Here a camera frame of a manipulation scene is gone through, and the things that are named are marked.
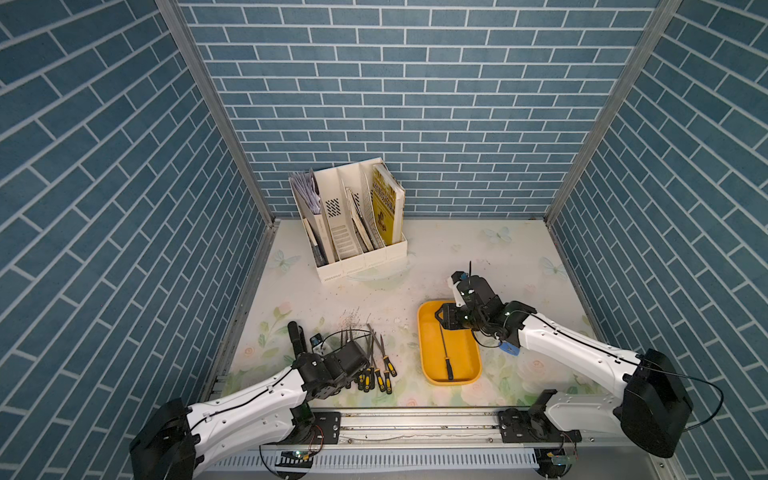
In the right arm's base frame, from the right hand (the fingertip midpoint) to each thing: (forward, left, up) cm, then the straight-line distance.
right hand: (441, 315), depth 82 cm
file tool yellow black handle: (-9, -3, -10) cm, 14 cm away
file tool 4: (-14, +14, -11) cm, 23 cm away
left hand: (-15, +22, -10) cm, 29 cm away
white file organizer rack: (+38, +37, -8) cm, 54 cm away
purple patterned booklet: (+32, +44, +18) cm, 57 cm away
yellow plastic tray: (-4, -8, -12) cm, 14 cm away
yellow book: (+34, +18, +12) cm, 40 cm away
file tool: (-10, +15, -10) cm, 20 cm away
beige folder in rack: (+26, +27, +9) cm, 38 cm away
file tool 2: (-15, +19, -9) cm, 26 cm away
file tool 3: (-15, +16, -10) cm, 24 cm away
